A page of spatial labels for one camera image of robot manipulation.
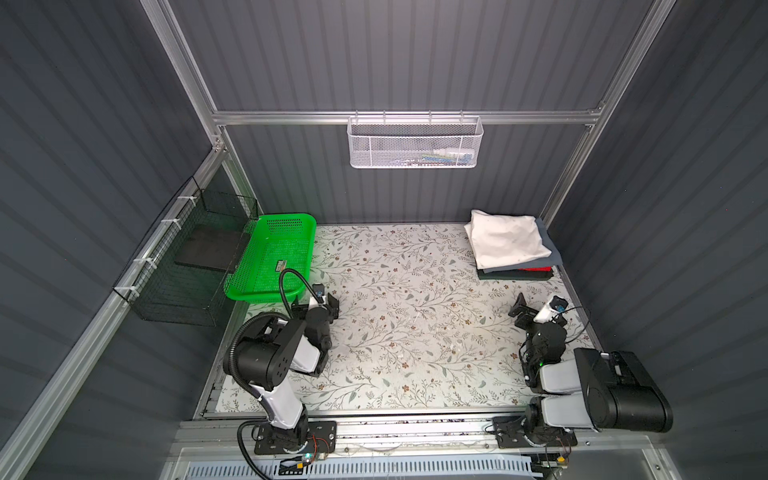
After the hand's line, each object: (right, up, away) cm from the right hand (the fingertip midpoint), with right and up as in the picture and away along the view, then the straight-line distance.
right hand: (541, 302), depth 86 cm
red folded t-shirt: (+6, +9, +14) cm, 18 cm away
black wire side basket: (-95, +9, -14) cm, 97 cm away
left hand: (-69, +1, +6) cm, 69 cm away
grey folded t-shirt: (+10, +12, +11) cm, 19 cm away
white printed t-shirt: (-4, +19, +18) cm, 26 cm away
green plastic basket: (-90, +18, +29) cm, 96 cm away
